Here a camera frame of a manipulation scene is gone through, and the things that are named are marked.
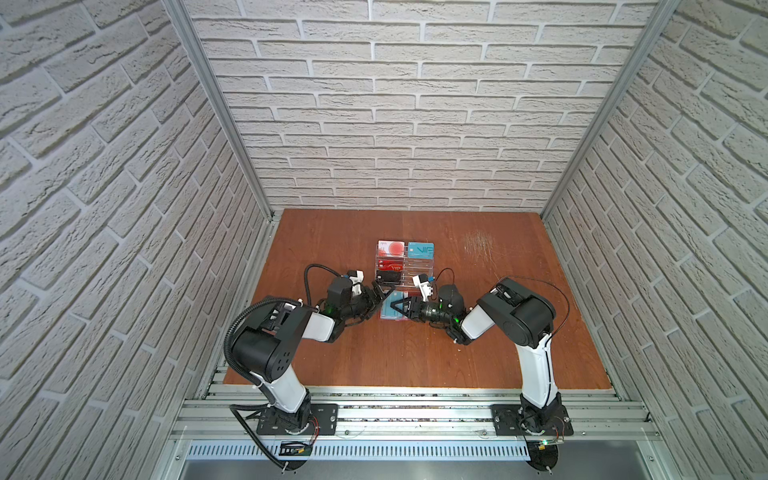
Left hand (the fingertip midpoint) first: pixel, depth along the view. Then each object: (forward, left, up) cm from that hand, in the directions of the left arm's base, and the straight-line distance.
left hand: (391, 292), depth 90 cm
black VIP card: (+8, 0, -3) cm, 9 cm away
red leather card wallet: (+2, -7, -5) cm, 8 cm away
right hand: (-3, 0, -3) cm, 4 cm away
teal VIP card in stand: (+14, -11, +2) cm, 18 cm away
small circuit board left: (-38, +25, -10) cm, 46 cm away
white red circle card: (+16, 0, +2) cm, 16 cm away
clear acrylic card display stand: (+11, -8, -2) cm, 13 cm away
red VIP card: (+11, 0, -1) cm, 11 cm away
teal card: (-4, +1, -5) cm, 7 cm away
